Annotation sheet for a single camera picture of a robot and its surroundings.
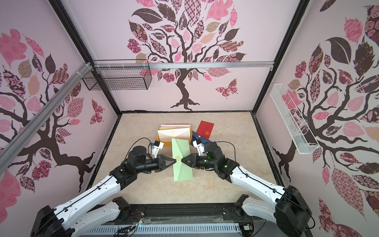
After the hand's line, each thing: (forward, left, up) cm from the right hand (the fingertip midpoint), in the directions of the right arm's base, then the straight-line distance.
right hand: (182, 163), depth 73 cm
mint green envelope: (+8, +1, +2) cm, 8 cm away
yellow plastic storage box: (+9, +7, +5) cm, 12 cm away
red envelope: (+37, -15, -19) cm, 44 cm away
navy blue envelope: (+28, -7, -16) cm, 33 cm away
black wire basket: (+96, +67, -10) cm, 117 cm away
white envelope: (+25, +12, -10) cm, 30 cm away
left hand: (-1, +4, +1) cm, 4 cm away
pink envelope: (+35, +8, -12) cm, 38 cm away
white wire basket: (+5, -56, +14) cm, 57 cm away
